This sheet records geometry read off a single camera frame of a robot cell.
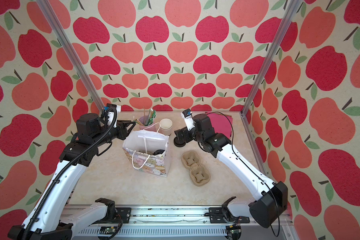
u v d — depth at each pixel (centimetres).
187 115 64
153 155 67
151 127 82
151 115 93
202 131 55
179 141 94
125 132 62
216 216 73
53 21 74
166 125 98
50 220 37
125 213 75
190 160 91
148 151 86
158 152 83
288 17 72
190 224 74
